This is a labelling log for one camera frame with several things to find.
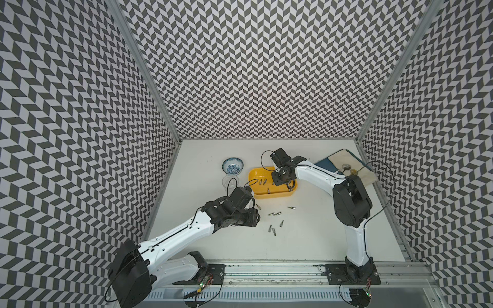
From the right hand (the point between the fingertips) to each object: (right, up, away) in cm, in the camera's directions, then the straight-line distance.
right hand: (280, 180), depth 95 cm
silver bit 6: (-4, -20, -11) cm, 23 cm away
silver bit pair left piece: (-5, -14, -9) cm, 17 cm away
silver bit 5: (0, -19, -9) cm, 21 cm away
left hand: (-13, -14, -18) cm, 26 cm away
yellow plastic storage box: (-9, -2, +4) cm, 10 cm away
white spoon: (+38, +6, +9) cm, 39 cm away
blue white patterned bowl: (-25, +6, +10) cm, 28 cm away
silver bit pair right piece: (-2, -14, -9) cm, 17 cm away
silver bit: (-7, -1, +4) cm, 8 cm away
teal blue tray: (+29, +7, +12) cm, 32 cm away
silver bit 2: (-6, -5, +1) cm, 8 cm away
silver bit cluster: (-4, 0, -8) cm, 9 cm away
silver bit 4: (+6, -13, -4) cm, 15 cm away
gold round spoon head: (+41, +4, +9) cm, 43 cm away
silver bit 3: (-10, -13, -5) cm, 17 cm away
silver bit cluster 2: (-6, -20, -11) cm, 24 cm away
